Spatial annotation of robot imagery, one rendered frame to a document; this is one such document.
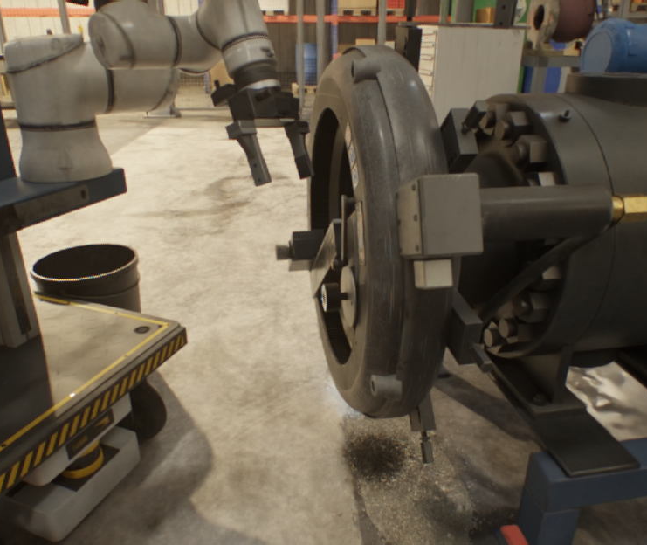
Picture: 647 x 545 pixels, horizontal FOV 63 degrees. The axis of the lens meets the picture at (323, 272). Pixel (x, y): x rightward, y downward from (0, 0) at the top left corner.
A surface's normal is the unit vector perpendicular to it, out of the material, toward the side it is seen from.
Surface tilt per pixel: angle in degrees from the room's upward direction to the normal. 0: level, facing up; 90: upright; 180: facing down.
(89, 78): 87
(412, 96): 37
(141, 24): 69
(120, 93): 108
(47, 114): 90
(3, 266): 90
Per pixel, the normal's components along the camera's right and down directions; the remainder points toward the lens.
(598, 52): -0.98, 0.07
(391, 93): 0.08, -0.53
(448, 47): 0.07, 0.40
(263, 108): 0.81, -0.20
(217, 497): 0.00, -0.92
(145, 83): 0.69, 0.44
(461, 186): 0.16, 0.01
